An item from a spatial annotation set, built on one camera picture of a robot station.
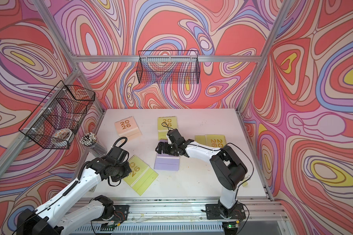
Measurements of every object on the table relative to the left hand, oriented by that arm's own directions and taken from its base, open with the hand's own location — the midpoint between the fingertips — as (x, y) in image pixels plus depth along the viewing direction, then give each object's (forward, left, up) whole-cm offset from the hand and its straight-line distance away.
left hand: (132, 172), depth 80 cm
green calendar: (+38, -15, -5) cm, 42 cm away
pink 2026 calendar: (+36, +12, -5) cm, 38 cm away
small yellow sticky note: (-15, -49, +27) cm, 57 cm away
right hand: (+12, -16, -1) cm, 20 cm away
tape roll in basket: (+12, +33, +19) cm, 40 cm away
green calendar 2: (+24, -51, -5) cm, 57 cm away
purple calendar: (+9, -18, -7) cm, 21 cm away
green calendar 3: (0, -3, -7) cm, 8 cm away
